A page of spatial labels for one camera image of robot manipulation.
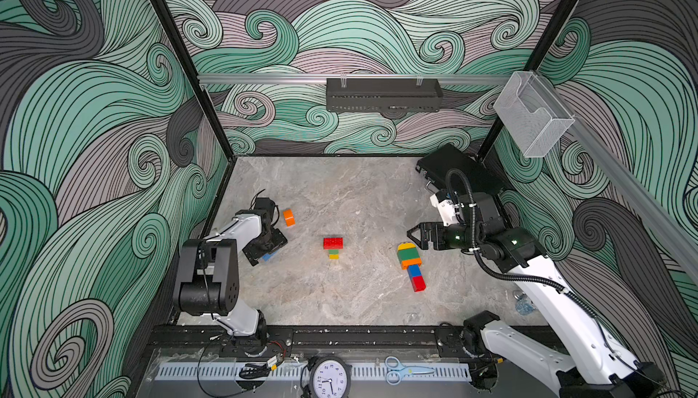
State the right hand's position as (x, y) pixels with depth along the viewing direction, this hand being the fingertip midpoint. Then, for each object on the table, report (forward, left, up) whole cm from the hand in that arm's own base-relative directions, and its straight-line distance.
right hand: (418, 233), depth 72 cm
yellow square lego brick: (+3, +24, -20) cm, 31 cm away
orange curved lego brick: (+17, +40, -20) cm, 48 cm away
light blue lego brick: (+3, +47, -20) cm, 51 cm away
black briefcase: (+44, -28, -23) cm, 57 cm away
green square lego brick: (+5, +24, -21) cm, 32 cm away
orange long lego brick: (-1, +1, -19) cm, 19 cm away
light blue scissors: (-28, +7, -21) cm, 36 cm away
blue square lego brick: (-3, -2, -20) cm, 21 cm away
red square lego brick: (-7, -2, -19) cm, 20 cm away
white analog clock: (-30, +24, -18) cm, 42 cm away
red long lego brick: (+3, +24, -12) cm, 27 cm away
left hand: (+5, +45, -19) cm, 50 cm away
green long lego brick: (+4, -2, -21) cm, 22 cm away
